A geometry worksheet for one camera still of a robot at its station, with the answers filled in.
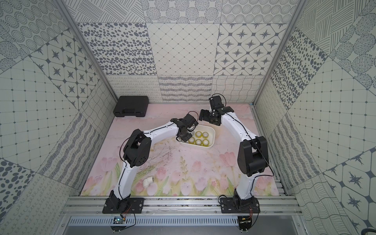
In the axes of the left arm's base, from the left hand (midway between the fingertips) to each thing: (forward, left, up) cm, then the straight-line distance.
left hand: (185, 132), depth 99 cm
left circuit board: (-50, +31, -6) cm, 59 cm away
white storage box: (+2, -17, +1) cm, 17 cm away
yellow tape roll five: (0, -9, -3) cm, 10 cm away
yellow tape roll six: (0, -14, -3) cm, 14 cm away
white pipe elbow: (-32, +19, -2) cm, 37 cm away
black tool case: (+28, +43, -3) cm, 51 cm away
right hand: (+2, -14, +11) cm, 18 cm away
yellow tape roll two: (-5, -4, -3) cm, 7 cm away
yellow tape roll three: (-6, -14, -3) cm, 15 cm away
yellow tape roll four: (-5, -9, -4) cm, 11 cm away
